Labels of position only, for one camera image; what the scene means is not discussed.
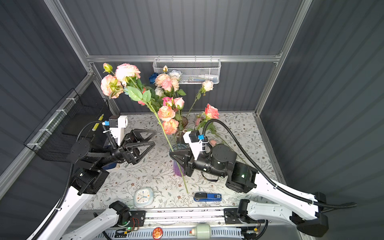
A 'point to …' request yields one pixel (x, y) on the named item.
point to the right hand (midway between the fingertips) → (173, 155)
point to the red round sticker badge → (157, 233)
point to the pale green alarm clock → (143, 197)
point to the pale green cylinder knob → (202, 231)
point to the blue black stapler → (207, 197)
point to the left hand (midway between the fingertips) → (155, 139)
